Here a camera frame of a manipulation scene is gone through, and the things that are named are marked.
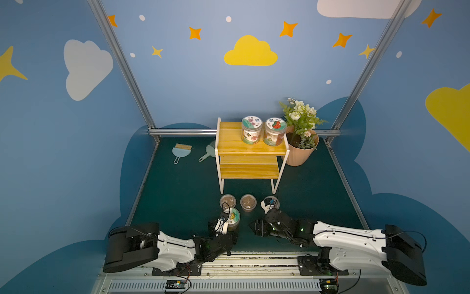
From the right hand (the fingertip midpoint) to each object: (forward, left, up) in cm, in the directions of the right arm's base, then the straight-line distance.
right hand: (256, 222), depth 79 cm
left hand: (+1, +12, -4) cm, 12 cm away
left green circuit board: (-24, +32, -8) cm, 40 cm away
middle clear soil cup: (+10, +4, -1) cm, 10 cm away
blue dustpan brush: (+45, +48, -6) cm, 66 cm away
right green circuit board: (-20, -30, -10) cm, 38 cm away
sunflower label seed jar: (+2, +10, +1) cm, 10 cm away
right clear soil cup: (+5, -6, +12) cm, 14 cm away
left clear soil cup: (+10, +14, -2) cm, 17 cm away
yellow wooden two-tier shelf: (+28, +10, +9) cm, 31 cm away
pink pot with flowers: (+46, -24, +11) cm, 53 cm away
